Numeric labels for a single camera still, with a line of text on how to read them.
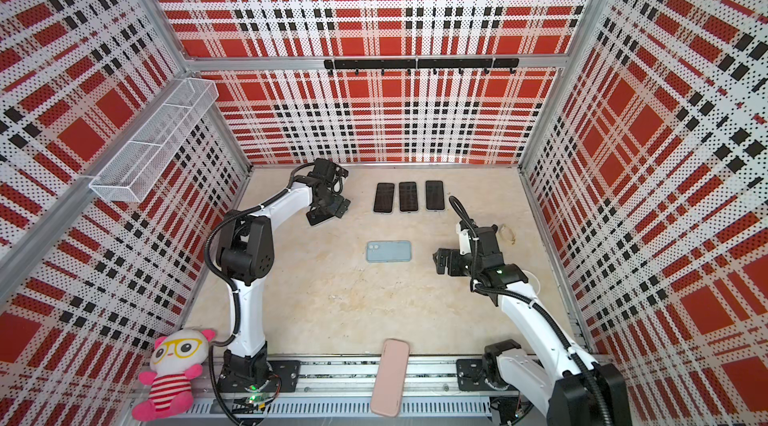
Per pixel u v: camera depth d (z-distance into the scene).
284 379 0.74
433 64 0.90
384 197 1.11
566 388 0.38
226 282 0.57
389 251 0.97
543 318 0.48
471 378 0.72
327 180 0.84
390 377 0.73
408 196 1.14
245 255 0.57
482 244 0.63
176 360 0.71
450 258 0.74
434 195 1.11
